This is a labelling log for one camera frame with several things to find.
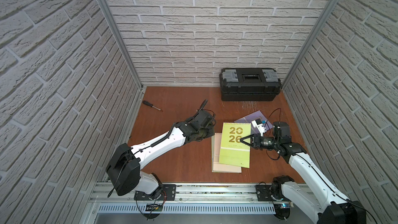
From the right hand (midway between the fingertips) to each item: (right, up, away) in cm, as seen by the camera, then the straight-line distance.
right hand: (243, 141), depth 75 cm
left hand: (-13, +5, +5) cm, 15 cm away
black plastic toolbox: (+11, +31, +25) cm, 42 cm away
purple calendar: (+18, +11, +28) cm, 35 cm away
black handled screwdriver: (-59, +18, +34) cm, 70 cm away
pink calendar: (-13, -14, +3) cm, 19 cm away
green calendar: (-5, -4, -1) cm, 7 cm away
